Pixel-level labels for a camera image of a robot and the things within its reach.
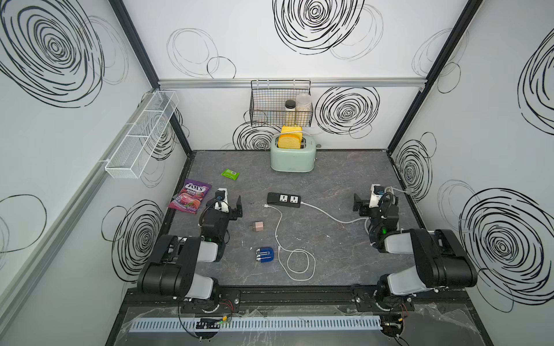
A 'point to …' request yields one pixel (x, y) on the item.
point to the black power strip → (283, 200)
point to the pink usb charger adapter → (259, 226)
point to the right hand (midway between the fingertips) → (369, 194)
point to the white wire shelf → (129, 158)
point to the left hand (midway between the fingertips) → (227, 196)
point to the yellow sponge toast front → (288, 141)
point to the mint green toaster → (301, 160)
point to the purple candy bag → (190, 197)
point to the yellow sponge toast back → (292, 128)
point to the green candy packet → (231, 174)
